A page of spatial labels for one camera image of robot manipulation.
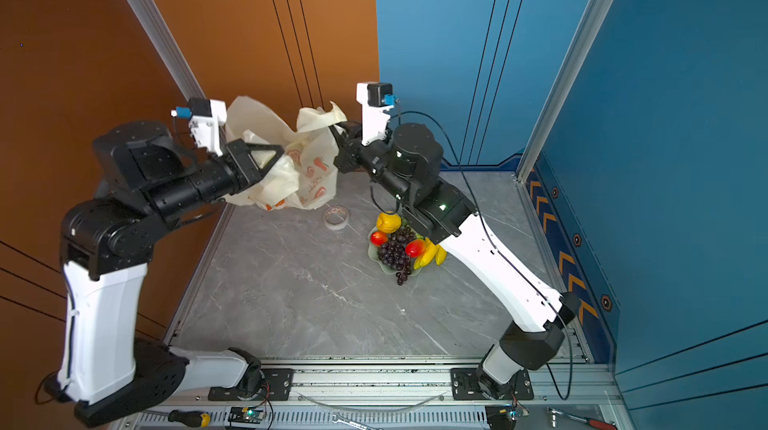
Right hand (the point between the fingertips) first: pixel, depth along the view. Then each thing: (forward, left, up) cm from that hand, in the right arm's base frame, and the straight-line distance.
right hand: (329, 120), depth 52 cm
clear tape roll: (+20, +11, -54) cm, 58 cm away
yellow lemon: (+10, -9, -45) cm, 47 cm away
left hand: (-5, +7, -2) cm, 9 cm away
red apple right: (+1, -17, -44) cm, 47 cm away
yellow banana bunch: (0, -22, -45) cm, 50 cm away
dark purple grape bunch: (0, -11, -47) cm, 48 cm away
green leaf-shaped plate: (+2, -4, -50) cm, 50 cm away
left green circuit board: (-38, +25, -56) cm, 72 cm away
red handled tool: (-39, -57, -56) cm, 89 cm away
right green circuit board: (-38, -36, -57) cm, 77 cm away
